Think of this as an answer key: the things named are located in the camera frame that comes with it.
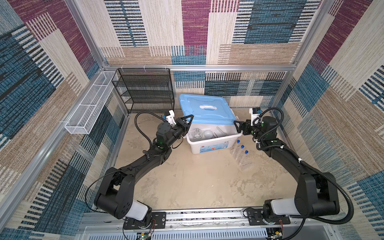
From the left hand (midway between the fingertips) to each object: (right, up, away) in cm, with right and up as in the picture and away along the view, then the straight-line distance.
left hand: (195, 114), depth 75 cm
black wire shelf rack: (-36, +20, +33) cm, 53 cm away
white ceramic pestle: (+20, -11, +31) cm, 38 cm away
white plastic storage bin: (+15, -16, +12) cm, 25 cm away
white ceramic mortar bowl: (+9, -12, +30) cm, 33 cm away
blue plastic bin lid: (+7, +4, +13) cm, 15 cm away
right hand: (+26, -4, +11) cm, 28 cm away
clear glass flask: (+1, -12, +25) cm, 28 cm away
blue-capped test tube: (+26, -21, +12) cm, 35 cm away
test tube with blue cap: (+24, -18, +13) cm, 33 cm away
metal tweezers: (+13, -12, +14) cm, 23 cm away
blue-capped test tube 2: (+28, -25, +13) cm, 40 cm away
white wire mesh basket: (-67, -2, +15) cm, 68 cm away
